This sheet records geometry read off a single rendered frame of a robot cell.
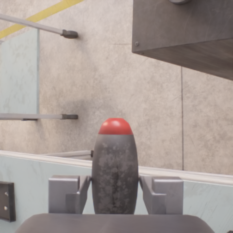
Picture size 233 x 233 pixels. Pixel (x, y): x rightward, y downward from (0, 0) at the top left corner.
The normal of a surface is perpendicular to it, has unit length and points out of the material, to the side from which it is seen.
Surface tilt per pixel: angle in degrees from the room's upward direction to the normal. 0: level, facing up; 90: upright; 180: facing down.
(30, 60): 0
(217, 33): 0
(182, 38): 0
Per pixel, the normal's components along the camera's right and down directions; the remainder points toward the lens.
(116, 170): 0.04, -0.04
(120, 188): 0.24, 0.06
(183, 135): -0.68, -0.02
